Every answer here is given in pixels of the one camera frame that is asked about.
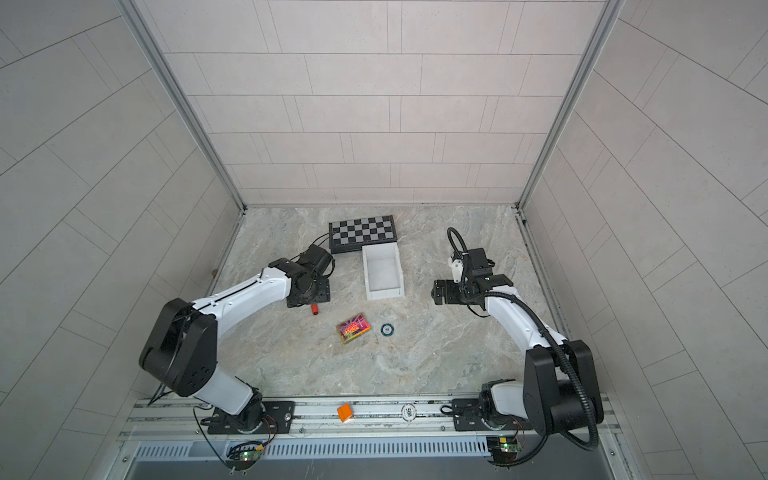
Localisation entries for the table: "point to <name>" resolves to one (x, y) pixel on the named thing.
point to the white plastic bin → (382, 271)
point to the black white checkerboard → (349, 235)
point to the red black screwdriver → (315, 309)
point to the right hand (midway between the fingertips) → (444, 291)
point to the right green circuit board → (503, 449)
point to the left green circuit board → (242, 459)
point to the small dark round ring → (387, 329)
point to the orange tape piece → (344, 412)
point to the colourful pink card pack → (353, 328)
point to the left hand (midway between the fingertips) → (324, 292)
